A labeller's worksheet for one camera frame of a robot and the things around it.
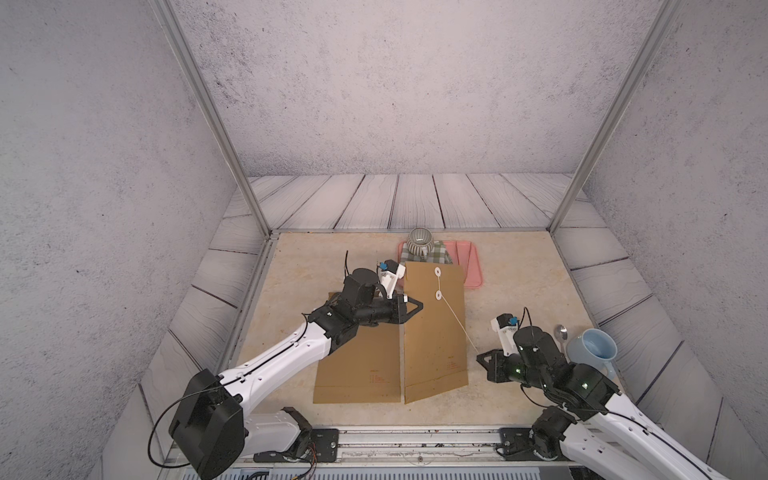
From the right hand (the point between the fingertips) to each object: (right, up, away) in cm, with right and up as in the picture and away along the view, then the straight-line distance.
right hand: (479, 360), depth 74 cm
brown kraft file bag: (-29, -7, +13) cm, 33 cm away
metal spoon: (+30, +2, +17) cm, 34 cm away
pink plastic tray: (+6, +26, +41) cm, 49 cm away
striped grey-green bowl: (-11, +30, +37) cm, 49 cm away
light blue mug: (+37, -1, +14) cm, 40 cm away
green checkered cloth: (-4, +26, +38) cm, 47 cm away
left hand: (-13, +13, -2) cm, 18 cm away
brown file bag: (-11, +4, +3) cm, 12 cm away
